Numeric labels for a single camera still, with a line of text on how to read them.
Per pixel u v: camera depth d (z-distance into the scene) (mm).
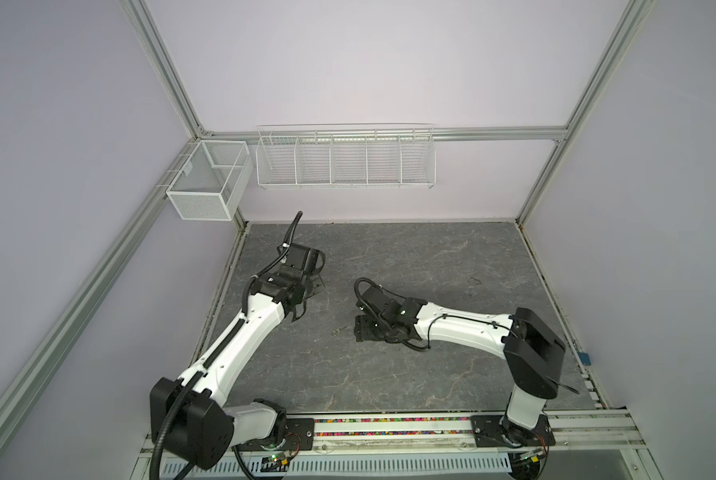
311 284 724
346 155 971
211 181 1024
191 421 382
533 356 455
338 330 919
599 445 733
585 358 907
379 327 653
